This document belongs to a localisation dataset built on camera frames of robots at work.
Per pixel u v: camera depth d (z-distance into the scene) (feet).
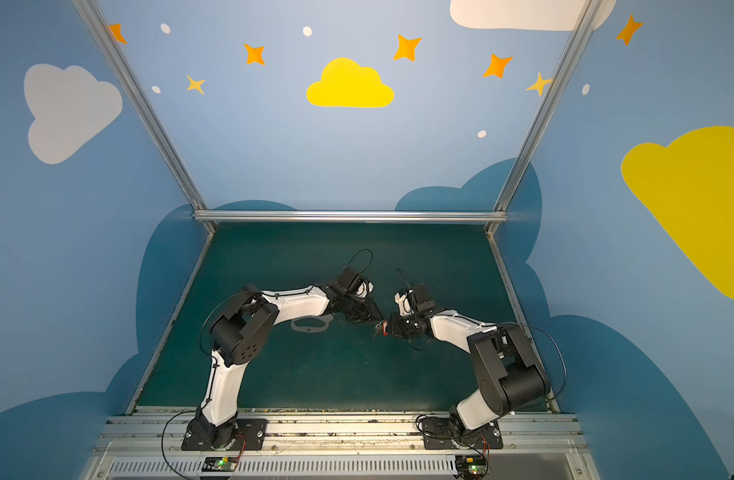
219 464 2.32
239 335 1.74
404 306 2.76
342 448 2.41
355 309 2.76
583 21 2.31
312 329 3.03
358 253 2.74
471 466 2.34
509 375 1.49
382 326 3.06
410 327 2.62
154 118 2.89
